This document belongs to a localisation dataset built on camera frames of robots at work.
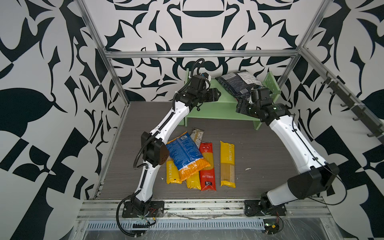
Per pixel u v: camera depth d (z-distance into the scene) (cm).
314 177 40
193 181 80
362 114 55
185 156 83
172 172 83
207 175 83
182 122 102
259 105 57
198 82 64
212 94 73
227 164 86
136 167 46
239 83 85
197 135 97
